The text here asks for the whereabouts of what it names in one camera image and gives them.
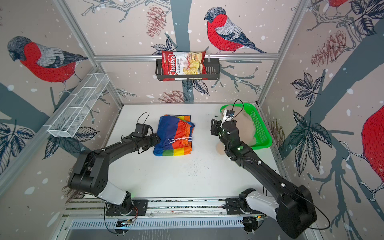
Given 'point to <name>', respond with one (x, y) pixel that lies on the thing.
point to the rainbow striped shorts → (175, 134)
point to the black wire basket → (212, 71)
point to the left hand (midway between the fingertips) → (156, 140)
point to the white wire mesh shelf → (69, 121)
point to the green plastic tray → (263, 138)
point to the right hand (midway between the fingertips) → (212, 122)
